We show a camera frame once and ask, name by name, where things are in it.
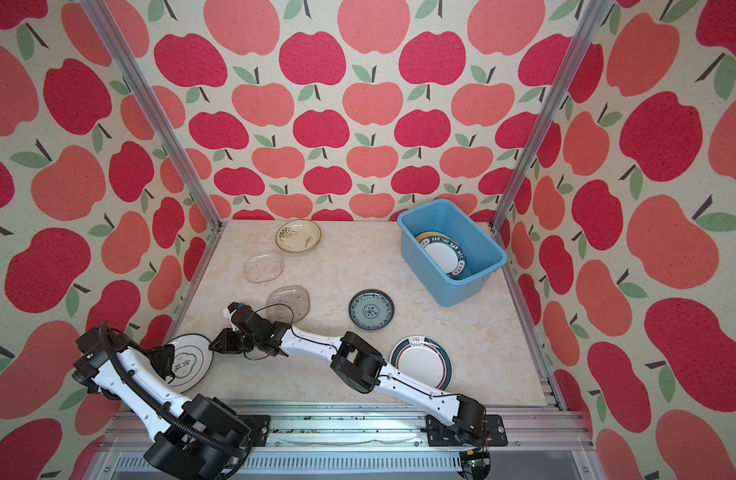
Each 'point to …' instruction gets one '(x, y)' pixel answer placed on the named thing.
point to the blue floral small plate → (371, 309)
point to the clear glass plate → (263, 267)
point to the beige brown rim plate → (298, 236)
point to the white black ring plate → (193, 362)
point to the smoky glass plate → (287, 304)
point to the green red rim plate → (423, 358)
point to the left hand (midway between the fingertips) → (172, 372)
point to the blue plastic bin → (483, 256)
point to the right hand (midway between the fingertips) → (211, 347)
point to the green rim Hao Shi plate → (446, 253)
